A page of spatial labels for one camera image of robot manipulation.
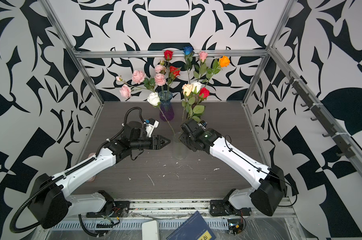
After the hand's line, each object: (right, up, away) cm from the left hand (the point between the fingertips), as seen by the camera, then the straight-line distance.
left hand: (168, 138), depth 74 cm
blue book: (+12, -40, -6) cm, 42 cm away
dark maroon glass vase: (+12, +16, -4) cm, 21 cm away
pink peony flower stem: (-6, +32, +13) cm, 35 cm away
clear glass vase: (+5, -9, +13) cm, 17 cm away
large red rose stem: (+2, +38, +19) cm, 43 cm away
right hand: (+6, 0, +3) cm, 7 cm away
